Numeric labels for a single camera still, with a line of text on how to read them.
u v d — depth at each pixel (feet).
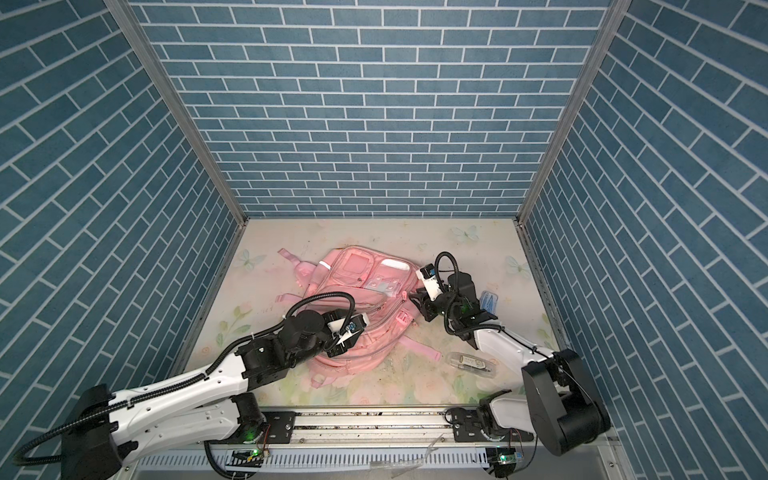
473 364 2.71
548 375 1.42
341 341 2.02
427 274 2.47
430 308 2.53
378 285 3.07
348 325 2.01
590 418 1.35
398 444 2.37
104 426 1.32
